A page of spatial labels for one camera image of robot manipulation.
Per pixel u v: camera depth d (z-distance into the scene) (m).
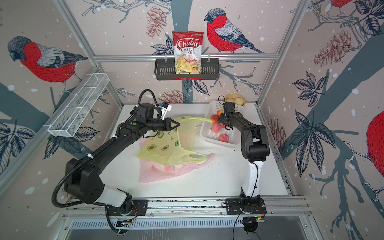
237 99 1.19
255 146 0.55
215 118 1.04
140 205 0.74
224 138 0.95
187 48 0.85
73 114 0.74
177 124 0.78
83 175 0.41
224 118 0.78
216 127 0.99
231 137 1.00
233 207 0.73
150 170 0.86
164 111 0.73
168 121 0.70
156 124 0.68
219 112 1.10
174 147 0.79
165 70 0.94
